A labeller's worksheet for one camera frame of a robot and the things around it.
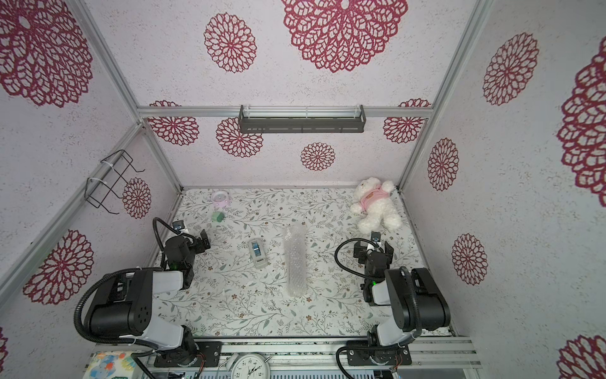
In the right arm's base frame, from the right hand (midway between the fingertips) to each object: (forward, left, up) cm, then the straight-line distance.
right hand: (374, 238), depth 91 cm
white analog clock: (-42, +41, -4) cm, 59 cm away
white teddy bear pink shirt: (+21, -3, -2) cm, 21 cm away
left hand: (+1, +71, +1) cm, 71 cm away
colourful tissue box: (-43, +81, -1) cm, 92 cm away
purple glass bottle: (-3, +30, -3) cm, 31 cm away
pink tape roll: (+24, +68, -5) cm, 72 cm away
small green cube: (+14, +67, -5) cm, 68 cm away
